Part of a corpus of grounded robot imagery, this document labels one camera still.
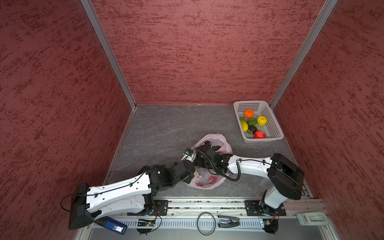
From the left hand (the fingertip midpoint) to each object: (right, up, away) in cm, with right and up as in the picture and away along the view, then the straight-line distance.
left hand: (189, 170), depth 75 cm
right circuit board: (+40, -26, -3) cm, 48 cm away
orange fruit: (+44, +31, +35) cm, 64 cm away
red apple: (+46, +17, +22) cm, 53 cm away
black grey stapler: (+19, -23, -5) cm, 30 cm away
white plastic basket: (+56, +20, +26) cm, 65 cm away
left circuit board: (-23, -25, -2) cm, 34 cm away
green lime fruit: (+44, +25, +29) cm, 58 cm away
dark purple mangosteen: (+43, +20, +27) cm, 54 cm away
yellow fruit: (+51, +25, +29) cm, 64 cm away
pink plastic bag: (+8, -9, +10) cm, 15 cm away
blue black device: (-36, -23, -7) cm, 43 cm away
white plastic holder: (+60, -22, -5) cm, 64 cm away
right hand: (+3, 0, +10) cm, 10 cm away
